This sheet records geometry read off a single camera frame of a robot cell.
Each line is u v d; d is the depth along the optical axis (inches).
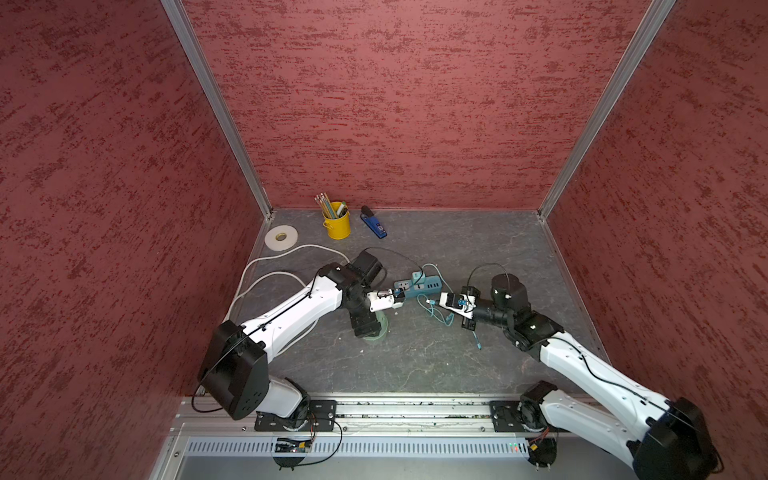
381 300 28.1
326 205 40.4
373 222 44.8
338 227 42.3
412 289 37.3
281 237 44.3
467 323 26.7
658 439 15.1
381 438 28.4
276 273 37.1
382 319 30.6
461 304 24.8
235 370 16.2
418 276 36.6
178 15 28.0
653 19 28.3
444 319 35.3
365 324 27.9
